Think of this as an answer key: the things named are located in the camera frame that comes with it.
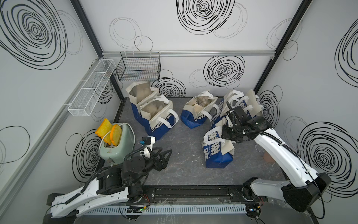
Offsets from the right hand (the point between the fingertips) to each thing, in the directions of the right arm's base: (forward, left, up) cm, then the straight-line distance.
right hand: (222, 135), depth 73 cm
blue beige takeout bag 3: (+21, -21, +2) cm, 30 cm away
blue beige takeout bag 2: (+28, +12, -13) cm, 33 cm away
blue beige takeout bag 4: (-8, +3, -3) cm, 9 cm away
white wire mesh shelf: (+9, +73, +14) cm, 75 cm away
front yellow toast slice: (-1, +57, +1) cm, 57 cm away
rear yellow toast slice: (+3, +65, +1) cm, 65 cm away
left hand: (-11, +28, +5) cm, 30 cm away
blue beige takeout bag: (+10, +35, +3) cm, 37 cm away
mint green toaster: (-10, +58, -4) cm, 59 cm away
